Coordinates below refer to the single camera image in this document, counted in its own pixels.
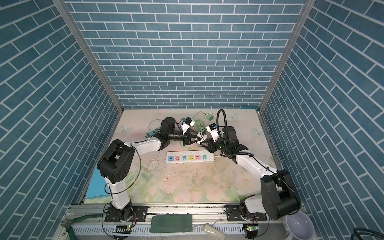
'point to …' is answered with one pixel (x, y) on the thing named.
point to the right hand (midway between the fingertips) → (201, 140)
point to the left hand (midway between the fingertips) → (199, 138)
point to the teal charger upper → (151, 133)
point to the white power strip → (190, 157)
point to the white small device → (209, 230)
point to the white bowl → (298, 226)
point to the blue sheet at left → (96, 189)
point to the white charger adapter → (203, 137)
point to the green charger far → (210, 117)
